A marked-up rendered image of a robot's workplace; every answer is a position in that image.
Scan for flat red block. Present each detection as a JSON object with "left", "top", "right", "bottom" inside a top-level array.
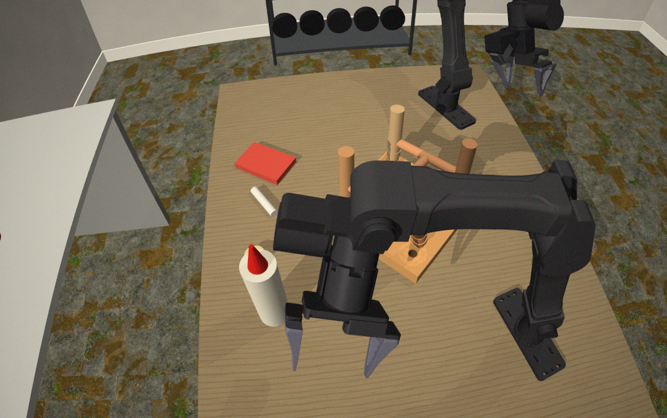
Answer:
[{"left": 235, "top": 142, "right": 296, "bottom": 185}]

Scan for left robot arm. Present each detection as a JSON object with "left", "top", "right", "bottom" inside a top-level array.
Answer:
[{"left": 273, "top": 160, "right": 596, "bottom": 381}]

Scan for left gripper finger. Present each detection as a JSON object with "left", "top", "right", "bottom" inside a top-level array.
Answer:
[
  {"left": 364, "top": 337, "right": 399, "bottom": 378},
  {"left": 284, "top": 309, "right": 303, "bottom": 371}
]

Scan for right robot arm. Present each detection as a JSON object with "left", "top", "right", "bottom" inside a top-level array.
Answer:
[{"left": 418, "top": 0, "right": 564, "bottom": 130}]

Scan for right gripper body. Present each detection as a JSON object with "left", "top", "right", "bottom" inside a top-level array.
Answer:
[{"left": 510, "top": 28, "right": 552, "bottom": 69}]

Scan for light brown wooden stool legs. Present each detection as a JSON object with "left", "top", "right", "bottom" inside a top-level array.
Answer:
[{"left": 338, "top": 104, "right": 477, "bottom": 248}]

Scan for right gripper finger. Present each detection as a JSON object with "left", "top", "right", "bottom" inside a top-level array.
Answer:
[
  {"left": 491, "top": 56, "right": 514, "bottom": 88},
  {"left": 533, "top": 62, "right": 557, "bottom": 96}
]

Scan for white cylinder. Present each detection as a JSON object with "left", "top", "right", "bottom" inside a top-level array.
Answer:
[{"left": 251, "top": 186, "right": 278, "bottom": 217}]

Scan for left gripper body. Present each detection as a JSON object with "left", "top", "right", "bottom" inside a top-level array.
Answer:
[{"left": 285, "top": 260, "right": 401, "bottom": 340}]

